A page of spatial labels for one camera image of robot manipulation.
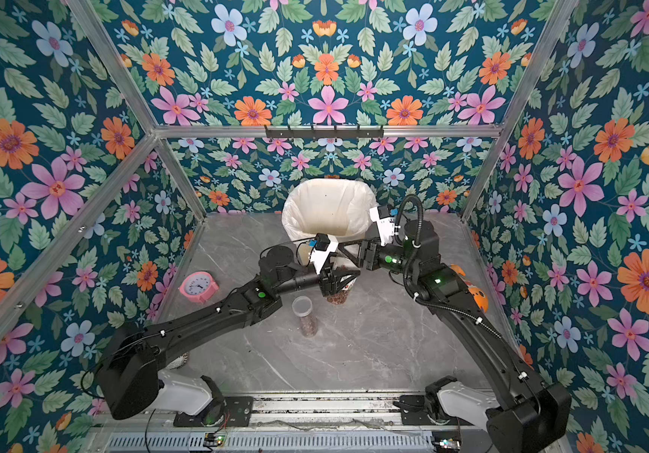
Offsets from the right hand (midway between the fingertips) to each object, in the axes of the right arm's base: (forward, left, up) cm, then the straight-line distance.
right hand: (354, 237), depth 67 cm
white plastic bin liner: (+26, +5, -15) cm, 30 cm away
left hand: (-4, 0, -5) cm, 7 cm away
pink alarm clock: (+4, +54, -32) cm, 63 cm away
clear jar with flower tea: (-10, +3, -12) cm, 16 cm away
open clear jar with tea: (-9, +14, -19) cm, 25 cm away
